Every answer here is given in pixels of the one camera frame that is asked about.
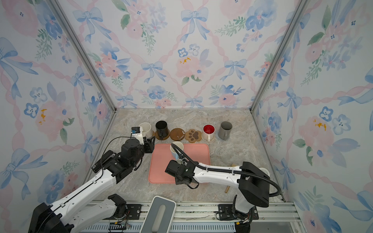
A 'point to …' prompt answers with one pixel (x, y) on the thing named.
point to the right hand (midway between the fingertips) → (181, 177)
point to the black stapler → (100, 164)
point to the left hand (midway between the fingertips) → (151, 136)
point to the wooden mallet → (227, 189)
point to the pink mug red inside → (208, 131)
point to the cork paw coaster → (193, 136)
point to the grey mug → (224, 130)
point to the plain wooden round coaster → (157, 136)
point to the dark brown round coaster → (177, 134)
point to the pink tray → (160, 156)
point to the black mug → (161, 128)
